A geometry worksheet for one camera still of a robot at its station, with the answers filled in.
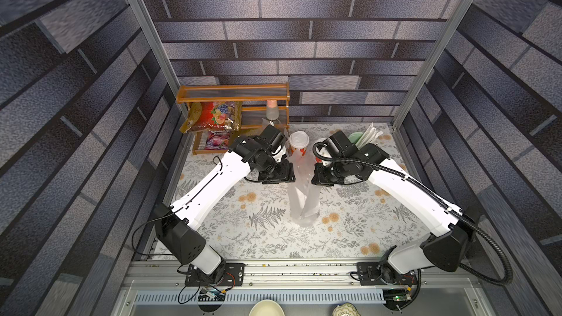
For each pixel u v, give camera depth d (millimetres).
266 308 671
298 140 915
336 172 606
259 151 508
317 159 613
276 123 927
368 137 926
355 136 977
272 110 975
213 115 948
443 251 481
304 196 685
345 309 669
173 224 409
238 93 1101
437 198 430
